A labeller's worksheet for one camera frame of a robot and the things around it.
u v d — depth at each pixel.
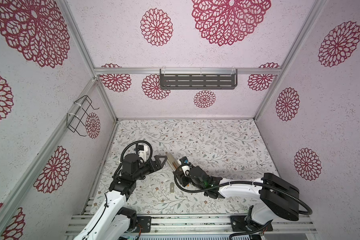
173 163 0.81
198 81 1.00
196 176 0.61
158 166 0.67
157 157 0.69
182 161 0.70
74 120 0.75
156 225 0.75
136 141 0.58
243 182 0.51
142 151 0.71
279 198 0.43
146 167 0.66
